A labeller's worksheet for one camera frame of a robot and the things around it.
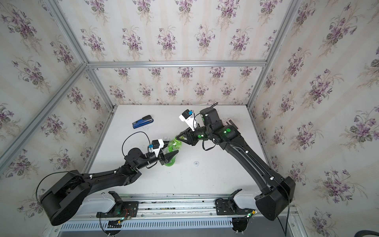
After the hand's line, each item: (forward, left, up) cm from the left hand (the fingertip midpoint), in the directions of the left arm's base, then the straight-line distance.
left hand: (177, 149), depth 72 cm
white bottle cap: (+1, -10, -20) cm, 23 cm away
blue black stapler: (+34, +26, -19) cm, 47 cm away
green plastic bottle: (0, +1, +4) cm, 5 cm away
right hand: (+2, -3, +7) cm, 8 cm away
